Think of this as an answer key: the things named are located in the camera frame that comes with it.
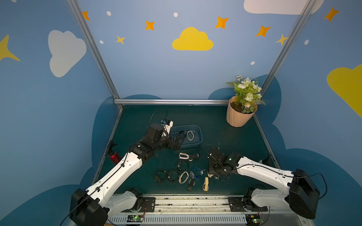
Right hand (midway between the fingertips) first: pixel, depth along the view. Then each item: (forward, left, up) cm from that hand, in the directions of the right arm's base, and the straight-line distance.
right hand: (212, 168), depth 83 cm
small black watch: (+25, +20, -3) cm, 32 cm away
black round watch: (+2, +18, -4) cm, 18 cm away
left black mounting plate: (-21, +35, -5) cm, 41 cm away
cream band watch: (-6, +19, -3) cm, 20 cm away
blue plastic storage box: (+24, +8, -4) cm, 25 cm away
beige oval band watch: (+25, +13, -4) cm, 29 cm away
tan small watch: (-3, 0, -4) cm, 5 cm away
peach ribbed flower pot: (+35, -18, +6) cm, 40 cm away
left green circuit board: (-27, +41, -5) cm, 49 cm away
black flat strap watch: (-8, +12, -5) cm, 15 cm away
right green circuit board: (-24, -20, -6) cm, 32 cm away
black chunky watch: (-6, +31, -2) cm, 31 cm away
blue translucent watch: (-2, +9, -3) cm, 10 cm away
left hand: (+9, +20, +18) cm, 28 cm away
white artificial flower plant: (+42, -23, +24) cm, 53 cm away
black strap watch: (+8, +12, -3) cm, 15 cm away
